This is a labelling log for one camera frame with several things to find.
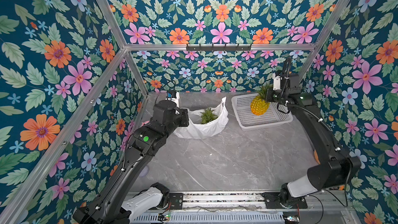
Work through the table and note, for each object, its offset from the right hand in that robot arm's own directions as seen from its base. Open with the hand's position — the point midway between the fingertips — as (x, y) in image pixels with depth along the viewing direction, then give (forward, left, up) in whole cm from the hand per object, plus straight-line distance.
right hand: (273, 89), depth 79 cm
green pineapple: (-10, +34, -11) cm, 37 cm away
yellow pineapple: (-5, +6, -8) cm, 11 cm away
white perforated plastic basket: (-3, +10, -24) cm, 26 cm away
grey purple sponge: (-34, +67, -28) cm, 80 cm away
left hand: (-18, +41, +4) cm, 45 cm away
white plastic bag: (-16, +40, -16) cm, 45 cm away
